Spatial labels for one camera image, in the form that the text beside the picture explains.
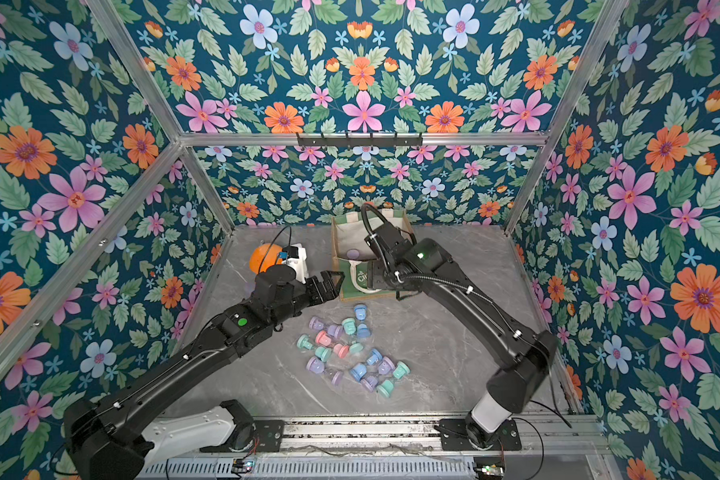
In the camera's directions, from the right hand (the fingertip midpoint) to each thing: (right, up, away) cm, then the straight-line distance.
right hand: (389, 269), depth 75 cm
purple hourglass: (-12, +4, +23) cm, 26 cm away
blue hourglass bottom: (-8, -29, +7) cm, 31 cm away
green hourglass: (-25, -22, +12) cm, 36 cm away
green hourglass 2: (-1, -32, +4) cm, 32 cm away
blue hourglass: (-9, -15, +18) cm, 25 cm away
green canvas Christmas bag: (-12, +12, +20) cm, 26 cm away
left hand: (-13, -2, -3) cm, 13 cm away
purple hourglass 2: (-21, -27, +7) cm, 35 cm away
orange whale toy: (-43, +3, +26) cm, 50 cm away
